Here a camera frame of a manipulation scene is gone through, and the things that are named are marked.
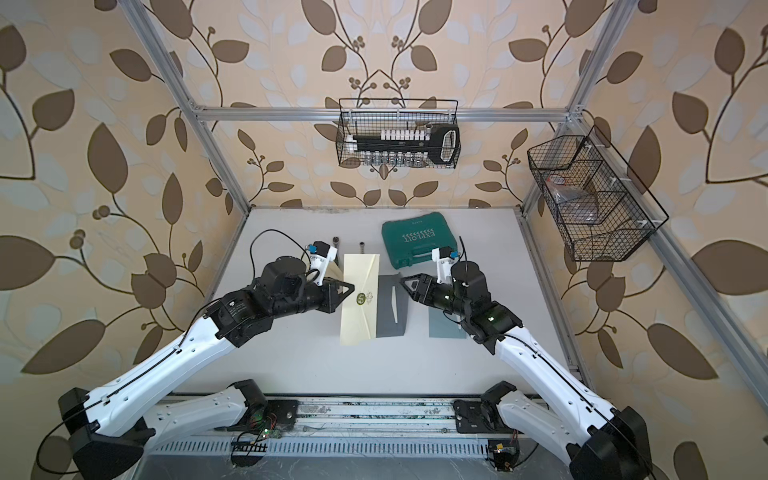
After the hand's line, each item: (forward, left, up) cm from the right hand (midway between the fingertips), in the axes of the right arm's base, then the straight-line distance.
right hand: (404, 283), depth 74 cm
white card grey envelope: (+6, +3, -21) cm, 22 cm away
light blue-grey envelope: (-2, -11, -22) cm, 25 cm away
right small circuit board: (-34, -23, -25) cm, 48 cm away
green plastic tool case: (+28, -4, -16) cm, 33 cm away
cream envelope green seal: (-7, +12, -2) cm, 14 cm away
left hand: (-3, +13, +6) cm, 14 cm away
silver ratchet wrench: (+29, +14, -21) cm, 39 cm away
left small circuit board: (-26, +35, -17) cm, 47 cm away
